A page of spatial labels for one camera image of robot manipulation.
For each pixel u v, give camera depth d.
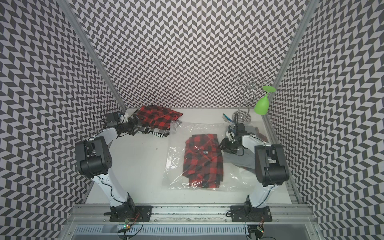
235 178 0.85
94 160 0.52
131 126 0.87
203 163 0.88
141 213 0.74
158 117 1.07
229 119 1.12
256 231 0.69
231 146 0.82
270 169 0.48
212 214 0.75
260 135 1.01
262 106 0.88
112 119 0.79
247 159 0.87
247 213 0.66
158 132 1.02
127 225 0.67
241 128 0.79
